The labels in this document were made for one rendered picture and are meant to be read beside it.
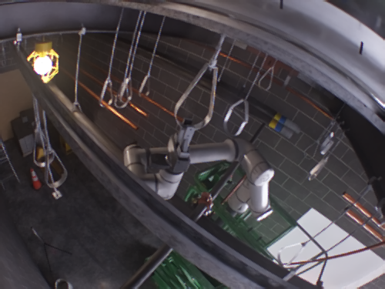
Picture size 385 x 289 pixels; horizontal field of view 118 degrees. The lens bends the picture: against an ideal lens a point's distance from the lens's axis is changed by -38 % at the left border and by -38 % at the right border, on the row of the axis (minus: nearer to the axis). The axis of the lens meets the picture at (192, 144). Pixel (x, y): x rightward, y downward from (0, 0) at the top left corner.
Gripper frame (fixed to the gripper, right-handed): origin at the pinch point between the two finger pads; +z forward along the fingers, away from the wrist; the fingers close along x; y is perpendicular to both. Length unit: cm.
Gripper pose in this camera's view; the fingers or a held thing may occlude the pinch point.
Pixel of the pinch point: (187, 127)
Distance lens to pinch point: 58.6
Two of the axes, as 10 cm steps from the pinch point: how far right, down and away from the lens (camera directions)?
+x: 2.2, 6.4, -7.4
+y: 9.2, 1.1, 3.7
